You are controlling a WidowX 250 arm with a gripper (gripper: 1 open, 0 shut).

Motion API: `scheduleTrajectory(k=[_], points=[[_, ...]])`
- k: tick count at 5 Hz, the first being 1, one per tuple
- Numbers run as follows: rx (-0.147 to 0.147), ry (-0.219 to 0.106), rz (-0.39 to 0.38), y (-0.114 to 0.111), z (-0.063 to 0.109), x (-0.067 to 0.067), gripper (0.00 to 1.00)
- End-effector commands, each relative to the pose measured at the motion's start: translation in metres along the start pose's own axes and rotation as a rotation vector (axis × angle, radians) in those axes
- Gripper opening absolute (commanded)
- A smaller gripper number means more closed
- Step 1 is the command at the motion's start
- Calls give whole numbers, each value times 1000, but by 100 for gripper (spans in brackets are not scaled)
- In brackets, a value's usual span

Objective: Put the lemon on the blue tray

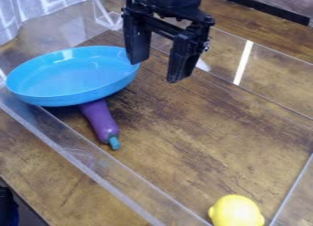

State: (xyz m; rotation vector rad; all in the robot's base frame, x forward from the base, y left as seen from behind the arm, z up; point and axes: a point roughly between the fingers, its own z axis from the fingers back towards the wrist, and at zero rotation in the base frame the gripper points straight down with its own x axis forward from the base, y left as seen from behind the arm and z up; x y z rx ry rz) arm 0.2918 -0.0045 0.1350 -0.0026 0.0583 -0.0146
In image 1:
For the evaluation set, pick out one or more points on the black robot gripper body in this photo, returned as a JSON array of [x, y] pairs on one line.
[[171, 17]]

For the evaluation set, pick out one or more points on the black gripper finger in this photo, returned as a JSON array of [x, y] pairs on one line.
[[185, 54], [137, 38]]

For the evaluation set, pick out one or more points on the blue round plastic tray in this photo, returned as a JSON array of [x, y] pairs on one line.
[[72, 76]]

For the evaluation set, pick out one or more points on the yellow toy lemon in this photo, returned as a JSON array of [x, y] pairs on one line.
[[236, 210]]

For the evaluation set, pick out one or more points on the clear acrylic stand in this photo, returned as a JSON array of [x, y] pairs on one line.
[[106, 11]]

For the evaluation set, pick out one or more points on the black bar at table edge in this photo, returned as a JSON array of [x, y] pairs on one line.
[[274, 11]]

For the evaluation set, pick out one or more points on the purple toy eggplant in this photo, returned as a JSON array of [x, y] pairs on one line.
[[105, 126]]

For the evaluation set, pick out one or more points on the dark object at bottom left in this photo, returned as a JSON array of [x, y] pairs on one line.
[[10, 217]]

